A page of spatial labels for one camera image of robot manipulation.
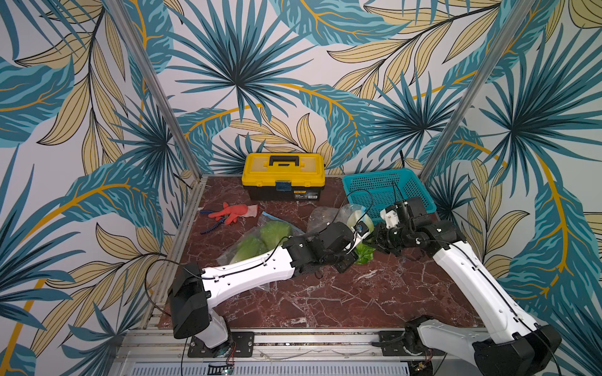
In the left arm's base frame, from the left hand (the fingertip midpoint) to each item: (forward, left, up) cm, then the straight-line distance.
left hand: (350, 253), depth 72 cm
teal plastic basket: (+43, -23, -18) cm, 52 cm away
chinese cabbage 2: (-1, -4, +2) cm, 5 cm away
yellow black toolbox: (+36, +23, -4) cm, 43 cm away
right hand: (+4, -4, +1) cm, 6 cm away
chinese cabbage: (+14, +26, -12) cm, 32 cm away
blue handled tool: (+22, +50, -19) cm, 58 cm away
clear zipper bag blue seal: (+7, +42, -15) cm, 45 cm away
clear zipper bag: (+16, -1, -2) cm, 17 cm away
